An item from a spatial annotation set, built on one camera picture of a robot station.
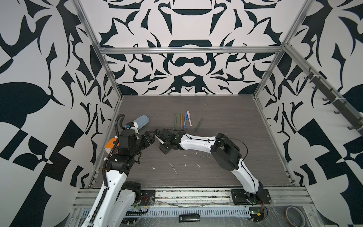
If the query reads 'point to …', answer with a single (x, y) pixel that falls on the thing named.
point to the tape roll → (295, 217)
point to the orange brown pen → (181, 116)
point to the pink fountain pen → (189, 117)
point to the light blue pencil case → (142, 121)
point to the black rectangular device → (189, 218)
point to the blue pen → (186, 114)
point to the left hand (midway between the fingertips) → (149, 132)
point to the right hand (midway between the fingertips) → (161, 143)
